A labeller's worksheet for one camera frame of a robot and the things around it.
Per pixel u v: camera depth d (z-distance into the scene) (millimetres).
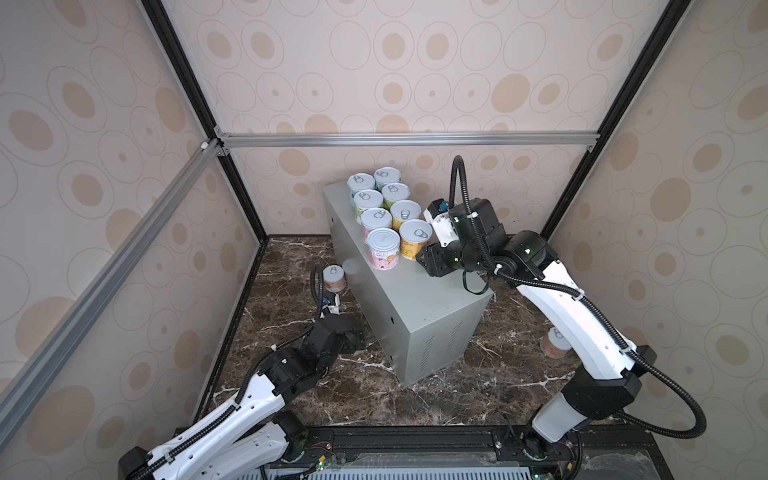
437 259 576
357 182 779
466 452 732
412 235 657
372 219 689
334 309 665
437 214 571
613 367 404
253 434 588
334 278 1014
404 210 701
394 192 758
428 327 582
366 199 740
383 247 632
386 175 796
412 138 915
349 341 567
